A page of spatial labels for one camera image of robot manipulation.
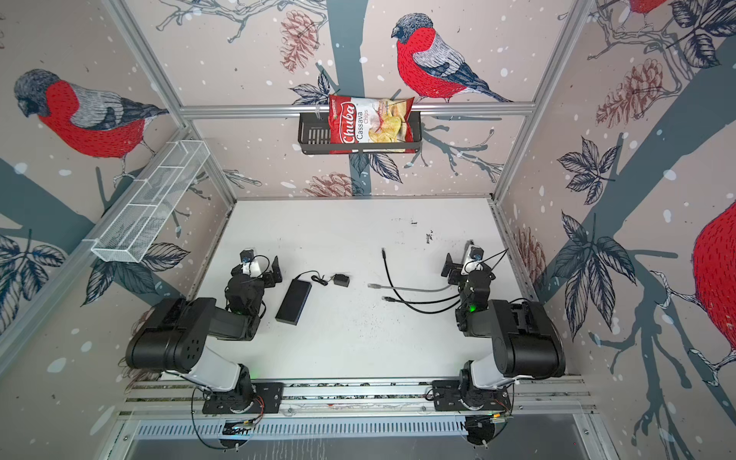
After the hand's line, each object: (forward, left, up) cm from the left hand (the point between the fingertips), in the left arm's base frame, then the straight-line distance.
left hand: (259, 258), depth 89 cm
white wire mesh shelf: (+6, +26, +20) cm, 33 cm away
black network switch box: (-11, -11, -10) cm, 18 cm away
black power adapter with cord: (-3, -25, -9) cm, 27 cm away
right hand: (-1, -65, -1) cm, 65 cm away
